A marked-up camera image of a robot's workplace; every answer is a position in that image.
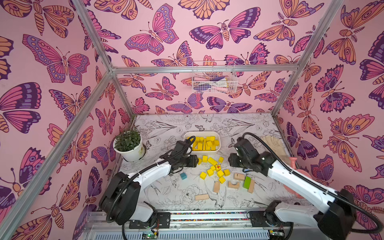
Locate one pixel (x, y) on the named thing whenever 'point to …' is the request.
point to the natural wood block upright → (216, 187)
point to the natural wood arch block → (236, 186)
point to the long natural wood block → (201, 197)
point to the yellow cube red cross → (218, 167)
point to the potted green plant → (129, 143)
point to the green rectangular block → (247, 182)
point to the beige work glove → (277, 144)
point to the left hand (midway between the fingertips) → (196, 159)
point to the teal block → (183, 175)
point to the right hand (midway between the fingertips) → (231, 158)
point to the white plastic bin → (205, 141)
